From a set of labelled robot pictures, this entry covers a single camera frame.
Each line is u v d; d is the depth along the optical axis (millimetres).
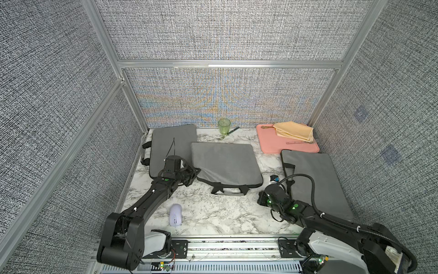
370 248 404
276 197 636
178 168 689
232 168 947
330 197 876
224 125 1144
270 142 1128
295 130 1180
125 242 398
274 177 765
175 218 797
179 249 735
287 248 732
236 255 731
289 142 1121
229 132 1170
